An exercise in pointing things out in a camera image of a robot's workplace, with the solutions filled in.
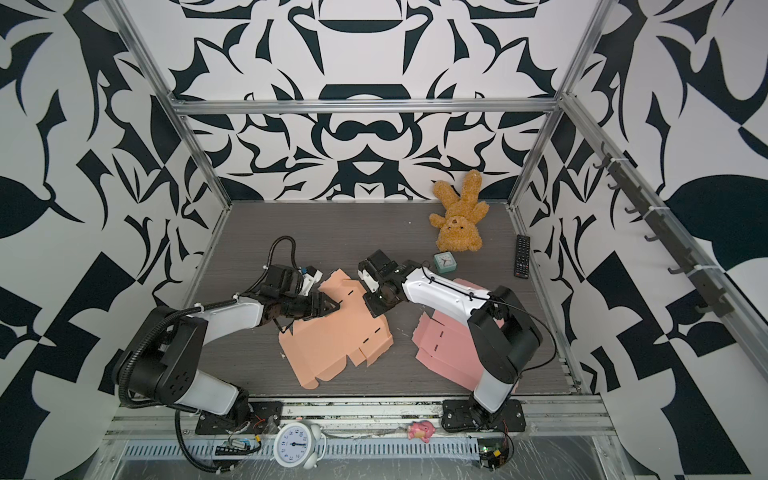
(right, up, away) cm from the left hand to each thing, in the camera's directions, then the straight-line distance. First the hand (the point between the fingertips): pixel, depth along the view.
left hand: (336, 304), depth 88 cm
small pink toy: (+23, -25, -18) cm, 38 cm away
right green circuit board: (+40, -31, -17) cm, 53 cm away
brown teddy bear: (+39, +21, +14) cm, 47 cm away
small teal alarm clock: (+34, +11, +14) cm, 39 cm away
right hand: (+11, +1, -2) cm, 11 cm away
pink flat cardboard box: (+31, -11, -1) cm, 33 cm away
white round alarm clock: (-5, -27, -19) cm, 34 cm away
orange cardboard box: (-4, -11, -3) cm, 12 cm away
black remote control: (+61, +13, +15) cm, 64 cm away
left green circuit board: (-21, -30, -16) cm, 40 cm away
